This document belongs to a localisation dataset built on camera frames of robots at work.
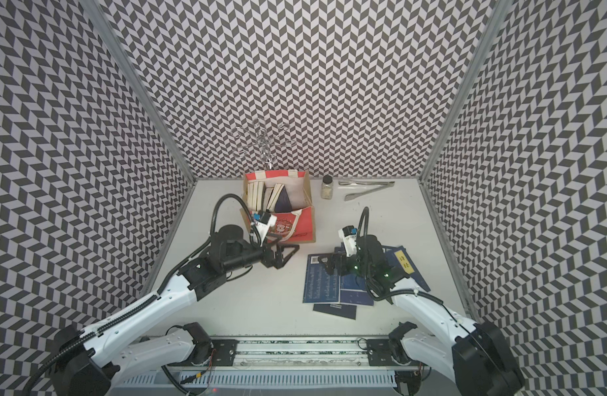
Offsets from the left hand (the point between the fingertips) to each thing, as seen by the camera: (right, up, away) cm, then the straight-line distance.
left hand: (290, 245), depth 71 cm
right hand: (+13, -7, +10) cm, 17 cm away
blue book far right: (+40, -10, +18) cm, 45 cm away
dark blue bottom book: (+17, -23, +9) cm, 31 cm away
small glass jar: (+12, +19, +36) cm, 43 cm away
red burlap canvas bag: (+1, +5, +11) cm, 12 cm away
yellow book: (-15, +15, +16) cm, 27 cm away
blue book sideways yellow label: (-8, +12, +15) cm, 21 cm away
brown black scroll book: (-10, +16, +18) cm, 26 cm away
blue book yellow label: (-5, +12, +22) cm, 26 cm away
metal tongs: (+40, +21, +45) cm, 64 cm away
